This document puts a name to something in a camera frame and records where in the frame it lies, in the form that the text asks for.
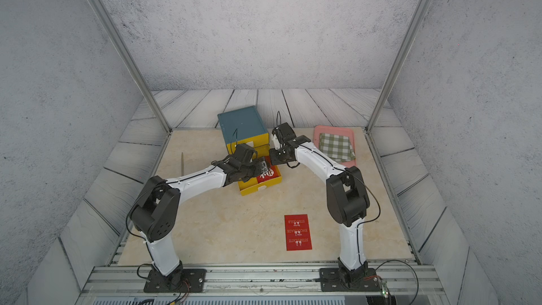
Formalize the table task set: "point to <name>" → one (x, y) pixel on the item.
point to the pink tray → (338, 130)
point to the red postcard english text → (298, 232)
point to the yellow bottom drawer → (252, 185)
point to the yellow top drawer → (257, 141)
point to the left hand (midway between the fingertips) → (268, 169)
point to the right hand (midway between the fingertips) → (273, 158)
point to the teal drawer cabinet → (241, 124)
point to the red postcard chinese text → (273, 171)
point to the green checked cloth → (338, 147)
